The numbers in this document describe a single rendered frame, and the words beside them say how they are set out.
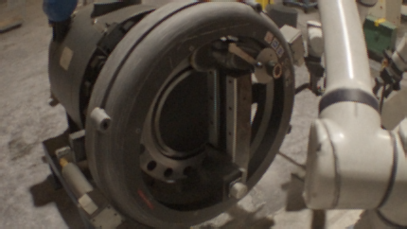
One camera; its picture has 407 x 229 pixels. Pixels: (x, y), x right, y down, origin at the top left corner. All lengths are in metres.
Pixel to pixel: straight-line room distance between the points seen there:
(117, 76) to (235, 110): 0.35
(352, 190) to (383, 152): 0.09
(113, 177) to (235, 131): 0.37
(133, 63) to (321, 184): 0.49
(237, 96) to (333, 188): 0.55
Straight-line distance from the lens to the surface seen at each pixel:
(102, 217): 0.99
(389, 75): 1.22
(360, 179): 0.54
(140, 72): 0.81
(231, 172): 1.06
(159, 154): 1.11
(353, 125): 0.55
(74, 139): 0.93
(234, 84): 0.98
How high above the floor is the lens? 1.15
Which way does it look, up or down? 30 degrees down
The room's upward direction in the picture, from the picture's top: straight up
